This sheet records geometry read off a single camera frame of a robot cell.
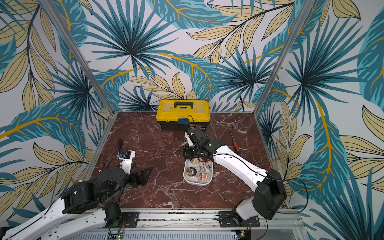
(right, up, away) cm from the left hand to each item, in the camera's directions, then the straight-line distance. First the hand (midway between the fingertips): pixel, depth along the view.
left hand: (144, 170), depth 68 cm
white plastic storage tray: (+24, -7, +18) cm, 31 cm away
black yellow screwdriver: (-27, +10, +33) cm, 43 cm away
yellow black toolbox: (+15, +27, +28) cm, 42 cm away
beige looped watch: (+28, -8, +16) cm, 33 cm away
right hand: (+17, +6, +12) cm, 22 cm away
